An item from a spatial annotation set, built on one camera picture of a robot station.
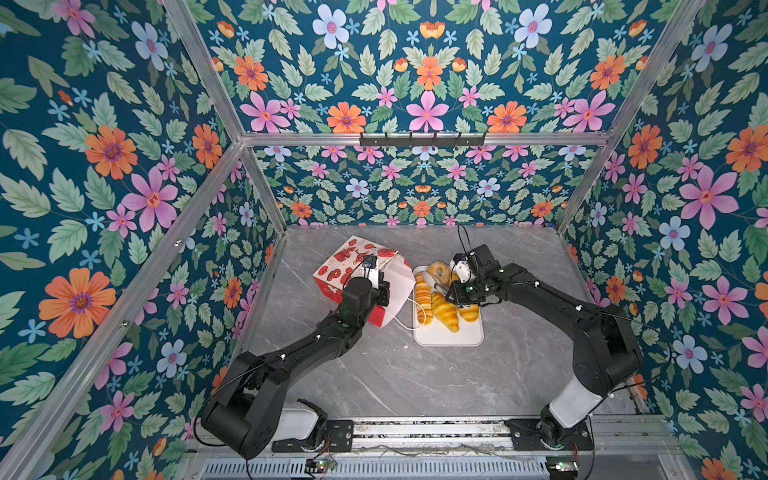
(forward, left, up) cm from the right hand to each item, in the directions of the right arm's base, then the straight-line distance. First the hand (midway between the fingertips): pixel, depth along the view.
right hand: (450, 294), depth 89 cm
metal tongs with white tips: (+3, +2, -1) cm, 3 cm away
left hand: (+3, +19, +10) cm, 21 cm away
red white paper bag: (+12, +33, +1) cm, 35 cm away
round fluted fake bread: (0, -1, +9) cm, 9 cm away
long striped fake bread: (+2, +7, -7) cm, 10 cm away
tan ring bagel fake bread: (+13, +1, -5) cm, 14 cm away
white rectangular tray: (-8, +4, -11) cm, 14 cm away
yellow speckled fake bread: (-2, +1, -6) cm, 7 cm away
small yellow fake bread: (-3, -7, -7) cm, 10 cm away
